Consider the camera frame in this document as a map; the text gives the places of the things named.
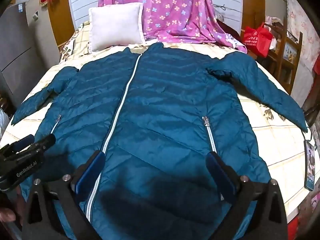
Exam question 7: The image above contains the grey wardrobe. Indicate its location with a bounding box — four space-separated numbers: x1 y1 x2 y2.
0 2 42 110

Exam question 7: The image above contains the person's left hand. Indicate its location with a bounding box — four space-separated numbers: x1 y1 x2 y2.
0 201 16 223

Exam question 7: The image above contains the black smartphone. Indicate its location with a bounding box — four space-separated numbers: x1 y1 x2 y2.
303 140 316 191

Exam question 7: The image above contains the red shopping bag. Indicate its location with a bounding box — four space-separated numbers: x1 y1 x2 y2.
243 23 273 57

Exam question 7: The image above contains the cream floral checked bed sheet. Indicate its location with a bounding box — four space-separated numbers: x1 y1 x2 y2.
0 21 316 228

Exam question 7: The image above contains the wooden door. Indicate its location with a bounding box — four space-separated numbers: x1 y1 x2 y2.
47 0 75 48

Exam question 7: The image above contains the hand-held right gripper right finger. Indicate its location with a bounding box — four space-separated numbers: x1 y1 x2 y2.
205 152 288 240

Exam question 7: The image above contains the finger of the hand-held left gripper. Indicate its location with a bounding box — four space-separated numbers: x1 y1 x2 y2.
11 134 35 150
29 133 56 153

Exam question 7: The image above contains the white pillow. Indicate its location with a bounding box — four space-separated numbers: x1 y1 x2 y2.
89 2 146 52

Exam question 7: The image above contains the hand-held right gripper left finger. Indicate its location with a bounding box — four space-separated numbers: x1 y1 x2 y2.
21 151 107 240

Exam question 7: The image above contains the pink floral blanket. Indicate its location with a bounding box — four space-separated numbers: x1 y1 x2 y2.
97 0 248 53

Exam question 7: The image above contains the teal down jacket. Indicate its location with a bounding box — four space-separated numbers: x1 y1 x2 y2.
11 42 308 240

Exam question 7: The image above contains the black phone cable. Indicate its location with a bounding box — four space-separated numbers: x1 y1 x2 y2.
302 111 315 143

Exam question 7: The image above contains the wooden shelf rack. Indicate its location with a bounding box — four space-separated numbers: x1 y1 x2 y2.
265 17 304 92

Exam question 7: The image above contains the thin black wall cable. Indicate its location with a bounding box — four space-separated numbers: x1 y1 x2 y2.
212 4 242 14

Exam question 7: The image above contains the white panelled headboard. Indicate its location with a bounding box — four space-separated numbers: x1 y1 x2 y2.
67 0 242 30

